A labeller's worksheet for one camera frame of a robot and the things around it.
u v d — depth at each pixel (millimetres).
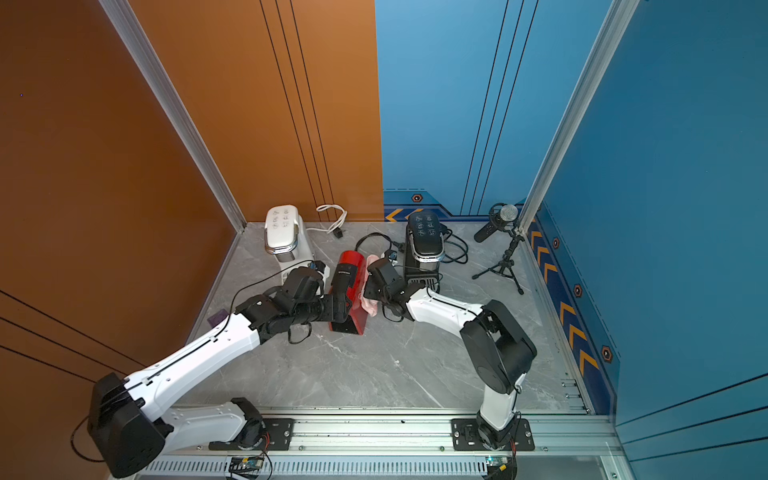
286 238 871
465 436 725
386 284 686
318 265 710
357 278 845
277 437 734
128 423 378
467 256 1100
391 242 1098
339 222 1169
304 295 602
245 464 720
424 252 828
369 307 836
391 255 809
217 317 895
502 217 894
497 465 718
